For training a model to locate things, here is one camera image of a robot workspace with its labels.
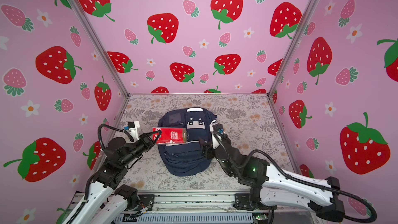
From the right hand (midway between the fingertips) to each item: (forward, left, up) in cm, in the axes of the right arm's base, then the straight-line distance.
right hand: (204, 135), depth 65 cm
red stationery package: (+2, +17, -6) cm, 18 cm away
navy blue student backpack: (-2, +9, -21) cm, 23 cm away
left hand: (+1, +20, -2) cm, 20 cm away
